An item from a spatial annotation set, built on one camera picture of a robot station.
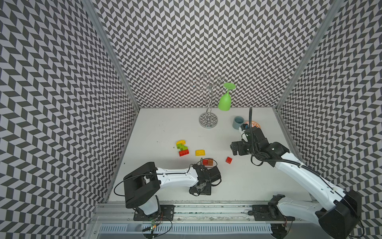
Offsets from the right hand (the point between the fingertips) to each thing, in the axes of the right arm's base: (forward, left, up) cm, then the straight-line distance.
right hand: (239, 147), depth 79 cm
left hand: (-19, +20, -16) cm, 32 cm away
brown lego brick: (-3, +15, -13) cm, 20 cm away
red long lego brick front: (-2, +18, -14) cm, 23 cm away
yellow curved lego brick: (+4, +21, -14) cm, 26 cm away
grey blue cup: (+29, -6, -12) cm, 32 cm away
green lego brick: (+7, +33, -13) cm, 36 cm away
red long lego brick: (+5, +31, -14) cm, 34 cm away
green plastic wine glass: (+28, +5, +7) cm, 29 cm away
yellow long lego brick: (+12, +33, -13) cm, 38 cm away
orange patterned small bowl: (+24, -17, -11) cm, 31 cm away
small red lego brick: (-1, +4, -14) cm, 15 cm away
